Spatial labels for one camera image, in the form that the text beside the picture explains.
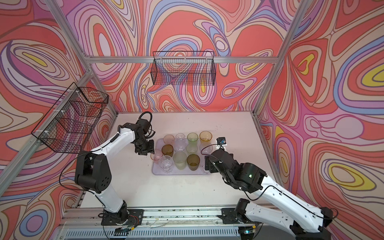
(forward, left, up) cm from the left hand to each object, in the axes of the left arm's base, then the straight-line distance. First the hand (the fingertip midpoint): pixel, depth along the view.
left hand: (153, 151), depth 88 cm
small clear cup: (+14, -15, -5) cm, 21 cm away
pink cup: (-1, -2, -4) cm, 4 cm away
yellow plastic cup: (+13, -32, -4) cm, 35 cm away
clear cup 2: (-6, -8, -3) cm, 10 cm away
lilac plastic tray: (-8, -1, -8) cm, 11 cm away
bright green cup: (+14, -23, -6) cm, 28 cm away
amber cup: (+4, -7, -4) cm, 9 cm away
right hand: (-13, -34, +13) cm, 39 cm away
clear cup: (+7, -15, -4) cm, 17 cm away
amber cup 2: (-6, -24, 0) cm, 24 cm away
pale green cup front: (+5, -23, -6) cm, 24 cm away
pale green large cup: (-4, -16, -3) cm, 16 cm away
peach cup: (+12, -7, -5) cm, 15 cm away
